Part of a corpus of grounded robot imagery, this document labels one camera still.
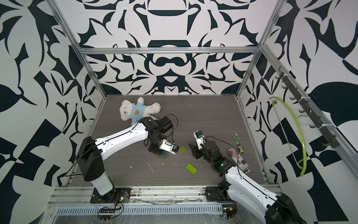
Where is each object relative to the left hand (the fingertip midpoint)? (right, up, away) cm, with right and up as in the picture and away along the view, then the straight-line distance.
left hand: (160, 146), depth 82 cm
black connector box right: (+36, -30, -10) cm, 48 cm away
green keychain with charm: (+49, -4, +7) cm, 50 cm away
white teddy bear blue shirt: (-20, +19, +18) cm, 33 cm away
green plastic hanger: (+63, +8, -12) cm, 64 cm away
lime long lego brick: (+18, -14, +2) cm, 23 cm away
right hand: (+19, +3, +1) cm, 19 cm away
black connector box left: (-27, -31, -9) cm, 42 cm away
